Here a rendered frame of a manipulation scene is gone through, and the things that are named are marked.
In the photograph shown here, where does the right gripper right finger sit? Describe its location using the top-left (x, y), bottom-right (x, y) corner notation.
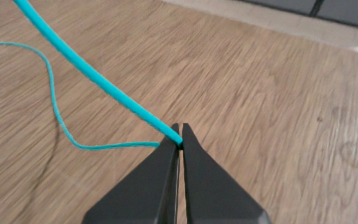
top-left (182, 123), bottom-right (273, 224)

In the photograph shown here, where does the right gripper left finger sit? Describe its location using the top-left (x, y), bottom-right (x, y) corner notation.
top-left (81, 135), bottom-right (180, 224)

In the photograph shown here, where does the teal cable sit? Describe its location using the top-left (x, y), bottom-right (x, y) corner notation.
top-left (0, 0), bottom-right (183, 150)

